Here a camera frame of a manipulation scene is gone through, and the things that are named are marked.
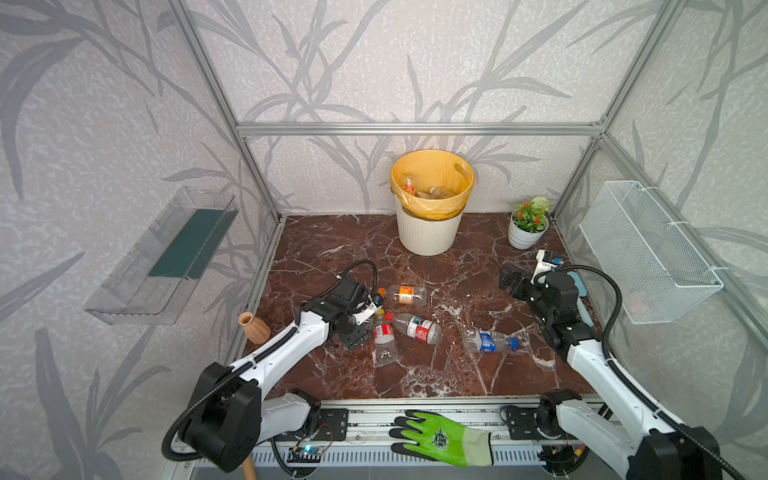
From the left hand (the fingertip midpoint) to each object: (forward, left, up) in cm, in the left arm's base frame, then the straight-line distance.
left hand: (357, 315), depth 86 cm
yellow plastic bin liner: (+49, -24, +8) cm, 55 cm away
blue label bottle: (-7, -38, -2) cm, 38 cm away
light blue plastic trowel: (+9, -71, -5) cm, 72 cm away
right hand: (+11, -45, +13) cm, 48 cm away
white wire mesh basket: (-3, -68, +26) cm, 73 cm away
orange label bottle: (+7, -14, -1) cm, 16 cm away
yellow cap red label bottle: (-10, -9, -1) cm, 13 cm away
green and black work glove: (-30, -23, -4) cm, 38 cm away
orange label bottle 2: (+39, -15, +14) cm, 44 cm away
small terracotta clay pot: (-6, +27, +2) cm, 28 cm away
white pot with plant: (+30, -55, +8) cm, 63 cm away
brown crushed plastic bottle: (+45, -25, +7) cm, 52 cm away
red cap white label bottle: (-4, -19, 0) cm, 20 cm away
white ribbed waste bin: (+27, -22, +3) cm, 35 cm away
